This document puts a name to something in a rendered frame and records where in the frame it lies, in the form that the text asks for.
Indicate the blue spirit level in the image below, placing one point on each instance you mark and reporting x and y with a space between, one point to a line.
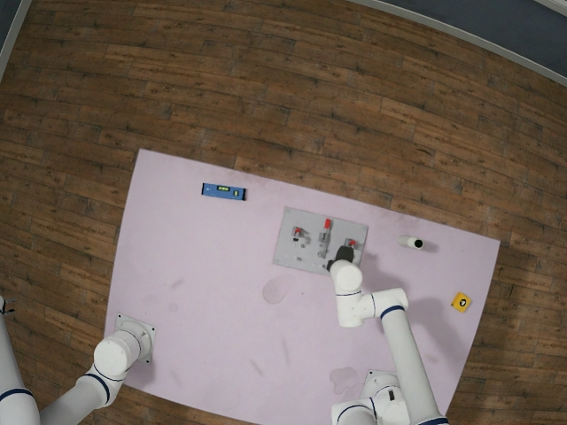
215 190

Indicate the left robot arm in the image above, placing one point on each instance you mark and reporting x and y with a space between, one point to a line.
113 358

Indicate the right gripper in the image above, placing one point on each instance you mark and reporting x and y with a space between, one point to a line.
343 254

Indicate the toggle clamp with red handle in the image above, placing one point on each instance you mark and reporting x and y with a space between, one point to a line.
297 232

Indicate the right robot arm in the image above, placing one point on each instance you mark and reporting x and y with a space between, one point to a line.
418 405

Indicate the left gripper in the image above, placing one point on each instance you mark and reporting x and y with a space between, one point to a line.
8 301

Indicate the white bottle with black cap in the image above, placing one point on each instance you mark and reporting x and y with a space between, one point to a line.
411 242

